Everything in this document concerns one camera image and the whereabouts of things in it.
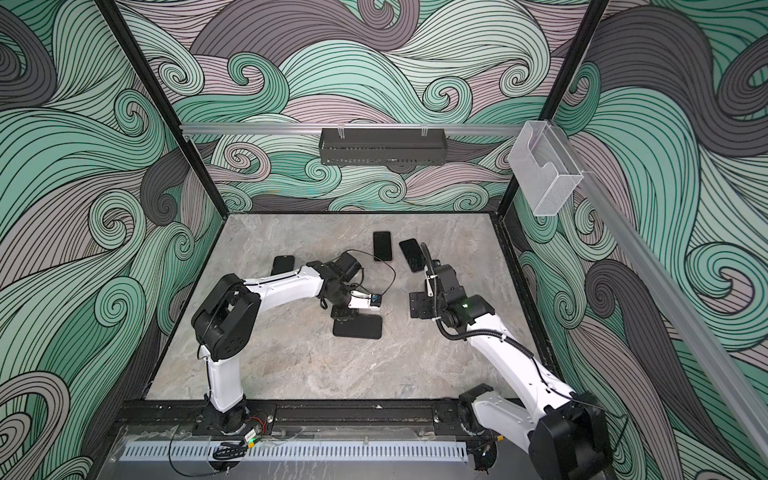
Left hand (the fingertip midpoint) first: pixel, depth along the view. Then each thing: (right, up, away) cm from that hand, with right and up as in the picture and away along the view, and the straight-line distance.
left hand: (356, 306), depth 92 cm
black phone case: (-28, +12, +15) cm, 34 cm away
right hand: (+20, +4, -10) cm, 23 cm away
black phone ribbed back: (+8, +19, +18) cm, 27 cm away
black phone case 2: (+2, -5, -5) cm, 7 cm away
